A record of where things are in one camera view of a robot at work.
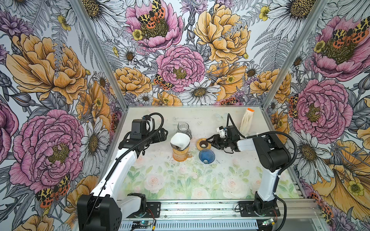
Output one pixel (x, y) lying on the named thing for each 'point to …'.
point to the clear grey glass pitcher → (183, 127)
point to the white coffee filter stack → (245, 124)
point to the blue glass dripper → (206, 156)
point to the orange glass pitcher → (181, 158)
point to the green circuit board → (143, 223)
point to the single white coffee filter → (180, 139)
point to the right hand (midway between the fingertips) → (208, 145)
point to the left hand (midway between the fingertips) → (160, 138)
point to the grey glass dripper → (178, 148)
